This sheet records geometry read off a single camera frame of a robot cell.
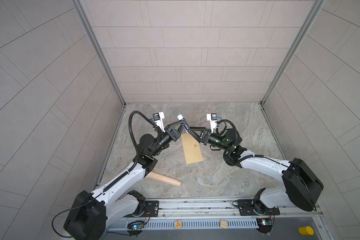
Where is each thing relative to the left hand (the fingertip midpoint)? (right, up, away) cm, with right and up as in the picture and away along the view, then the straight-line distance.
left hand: (188, 123), depth 65 cm
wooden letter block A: (-5, -46, +2) cm, 46 cm away
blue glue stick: (-3, +2, 0) cm, 4 cm away
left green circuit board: (-23, -45, 0) cm, 51 cm away
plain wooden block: (+16, -46, +2) cm, 49 cm away
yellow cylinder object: (+50, -45, -3) cm, 67 cm away
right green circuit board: (+35, -47, +3) cm, 59 cm away
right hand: (+1, -5, +2) cm, 5 cm away
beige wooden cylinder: (-15, -30, +15) cm, 36 cm away
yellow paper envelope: (+2, -17, +27) cm, 32 cm away
